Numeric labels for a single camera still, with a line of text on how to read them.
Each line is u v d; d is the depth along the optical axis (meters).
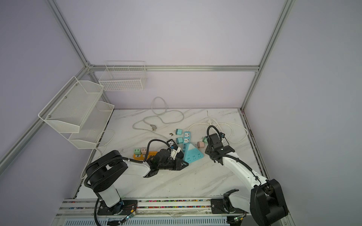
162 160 0.70
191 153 0.88
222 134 0.77
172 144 0.95
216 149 0.65
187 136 1.01
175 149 0.82
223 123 1.10
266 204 0.40
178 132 1.04
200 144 0.96
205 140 0.99
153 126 1.07
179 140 0.98
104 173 0.49
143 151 0.88
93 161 0.49
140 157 0.90
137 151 0.88
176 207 0.75
